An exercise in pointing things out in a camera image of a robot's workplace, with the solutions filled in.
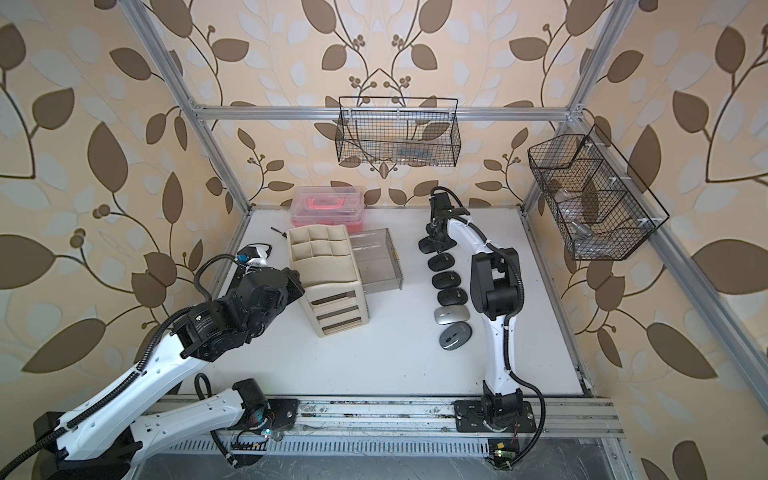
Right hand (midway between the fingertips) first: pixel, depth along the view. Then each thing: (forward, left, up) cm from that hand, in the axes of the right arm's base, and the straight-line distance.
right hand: (433, 237), depth 104 cm
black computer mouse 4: (-4, +3, +1) cm, 5 cm away
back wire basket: (+24, +7, +27) cm, 37 cm away
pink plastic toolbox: (+11, +37, +6) cm, 39 cm away
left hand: (-28, +36, +23) cm, 51 cm away
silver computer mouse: (-27, -1, -6) cm, 27 cm away
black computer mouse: (-21, -4, -5) cm, 22 cm away
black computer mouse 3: (-8, -2, -4) cm, 9 cm away
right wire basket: (-15, -38, +27) cm, 49 cm away
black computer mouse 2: (-14, -4, -5) cm, 16 cm away
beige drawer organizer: (-21, +32, +19) cm, 43 cm away
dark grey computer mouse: (-34, -3, -4) cm, 35 cm away
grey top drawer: (-13, +19, +5) cm, 24 cm away
